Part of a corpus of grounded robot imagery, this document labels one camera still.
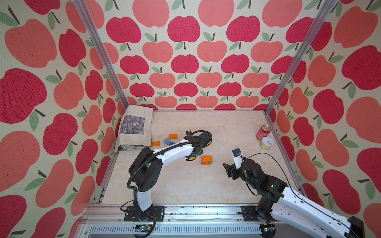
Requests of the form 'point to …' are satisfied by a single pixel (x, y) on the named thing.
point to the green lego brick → (211, 162)
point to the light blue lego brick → (167, 141)
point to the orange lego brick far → (173, 136)
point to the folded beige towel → (135, 128)
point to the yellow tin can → (266, 143)
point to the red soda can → (263, 132)
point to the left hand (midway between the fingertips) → (197, 154)
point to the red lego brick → (203, 163)
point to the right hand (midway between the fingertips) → (230, 164)
